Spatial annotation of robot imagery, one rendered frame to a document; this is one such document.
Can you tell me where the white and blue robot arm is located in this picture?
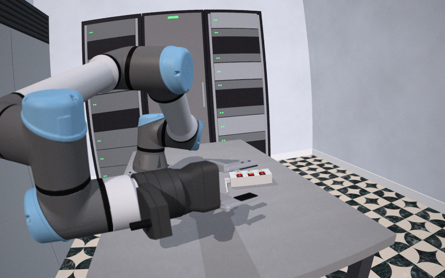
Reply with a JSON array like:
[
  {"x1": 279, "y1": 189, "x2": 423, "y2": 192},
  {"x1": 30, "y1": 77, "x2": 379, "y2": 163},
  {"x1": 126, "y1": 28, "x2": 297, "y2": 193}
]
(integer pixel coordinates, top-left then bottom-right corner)
[{"x1": 0, "y1": 46, "x2": 203, "y2": 243}]

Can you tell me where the white power strip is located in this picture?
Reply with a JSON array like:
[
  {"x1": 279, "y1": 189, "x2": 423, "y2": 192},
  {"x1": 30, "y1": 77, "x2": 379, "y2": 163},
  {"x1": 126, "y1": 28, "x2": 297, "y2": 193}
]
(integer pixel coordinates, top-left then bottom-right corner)
[{"x1": 224, "y1": 169, "x2": 272, "y2": 193}]

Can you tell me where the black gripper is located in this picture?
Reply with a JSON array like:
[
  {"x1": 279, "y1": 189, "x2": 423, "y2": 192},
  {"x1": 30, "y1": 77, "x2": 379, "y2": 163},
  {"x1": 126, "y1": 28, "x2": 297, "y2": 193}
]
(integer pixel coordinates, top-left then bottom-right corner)
[{"x1": 102, "y1": 159, "x2": 258, "y2": 240}]

